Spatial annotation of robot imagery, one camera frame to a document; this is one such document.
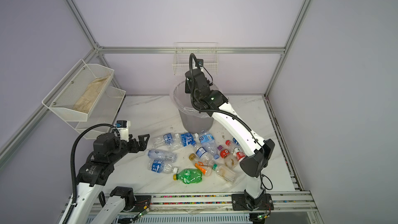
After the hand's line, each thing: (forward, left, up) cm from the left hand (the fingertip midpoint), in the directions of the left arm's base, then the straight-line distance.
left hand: (139, 137), depth 72 cm
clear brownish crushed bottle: (-3, -46, -22) cm, 51 cm away
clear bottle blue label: (-1, -7, -19) cm, 20 cm away
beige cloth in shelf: (+15, +29, +8) cm, 34 cm away
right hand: (+21, -25, +19) cm, 38 cm away
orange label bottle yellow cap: (-7, -29, -19) cm, 36 cm away
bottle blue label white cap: (-8, -8, -17) cm, 20 cm away
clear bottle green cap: (-10, -43, -22) cm, 49 cm away
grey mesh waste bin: (+18, -25, -14) cm, 34 cm away
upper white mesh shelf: (+18, +32, +11) cm, 39 cm away
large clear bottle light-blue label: (+8, -33, -18) cm, 39 cm away
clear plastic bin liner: (+20, -19, +5) cm, 28 cm away
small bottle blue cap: (-1, -30, -16) cm, 34 cm away
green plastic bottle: (-12, -24, -18) cm, 32 cm away
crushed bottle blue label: (+9, -22, -16) cm, 28 cm away
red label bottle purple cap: (0, -43, -17) cm, 46 cm away
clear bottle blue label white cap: (+8, -12, -19) cm, 24 cm away
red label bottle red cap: (-1, -51, -15) cm, 53 cm away
